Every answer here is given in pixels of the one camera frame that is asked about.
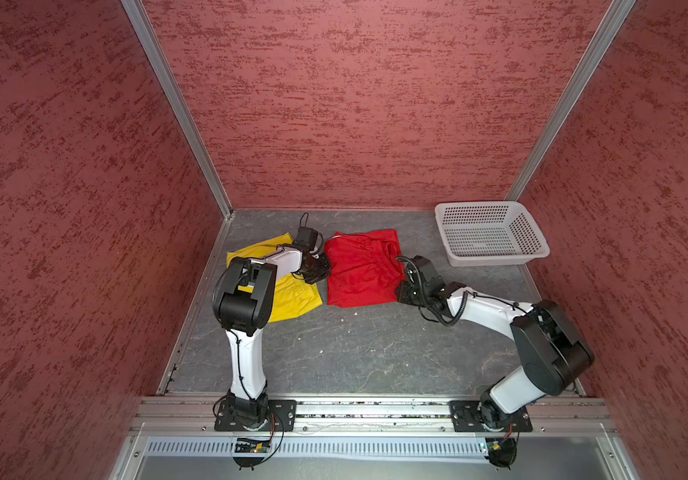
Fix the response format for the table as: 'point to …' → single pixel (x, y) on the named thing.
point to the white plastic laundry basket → (488, 233)
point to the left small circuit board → (251, 445)
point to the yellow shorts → (292, 296)
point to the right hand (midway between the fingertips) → (397, 297)
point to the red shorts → (364, 269)
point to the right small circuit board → (501, 452)
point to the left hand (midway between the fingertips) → (332, 276)
